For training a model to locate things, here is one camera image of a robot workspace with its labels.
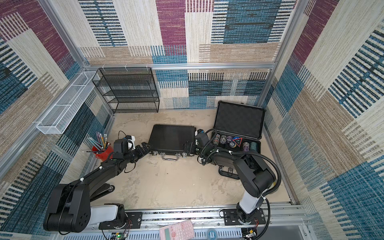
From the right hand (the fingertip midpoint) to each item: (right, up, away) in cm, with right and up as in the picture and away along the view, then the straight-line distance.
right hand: (191, 148), depth 93 cm
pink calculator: (-3, -34, -23) cm, 42 cm away
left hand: (-25, 0, -4) cm, 25 cm away
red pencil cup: (-49, -3, -6) cm, 50 cm away
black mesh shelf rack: (-45, +39, +15) cm, 61 cm away
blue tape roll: (+8, -36, -23) cm, 44 cm away
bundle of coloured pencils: (-53, +3, -4) cm, 53 cm away
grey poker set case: (+30, +13, +6) cm, 33 cm away
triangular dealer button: (+31, +3, +5) cm, 31 cm away
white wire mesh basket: (-62, +21, -19) cm, 68 cm away
